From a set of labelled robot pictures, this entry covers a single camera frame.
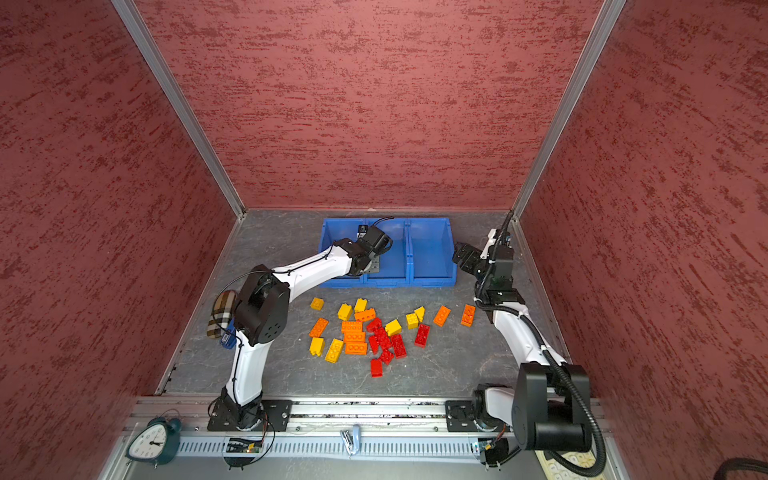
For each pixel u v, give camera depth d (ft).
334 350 2.78
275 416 2.44
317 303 3.03
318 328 2.92
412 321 2.87
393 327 2.88
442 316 3.02
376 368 2.66
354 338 2.87
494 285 2.15
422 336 2.86
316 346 2.75
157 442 2.20
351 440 2.28
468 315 3.01
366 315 2.96
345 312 2.96
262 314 1.76
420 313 2.94
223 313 2.93
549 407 1.33
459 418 2.42
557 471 2.16
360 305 3.02
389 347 2.80
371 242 2.48
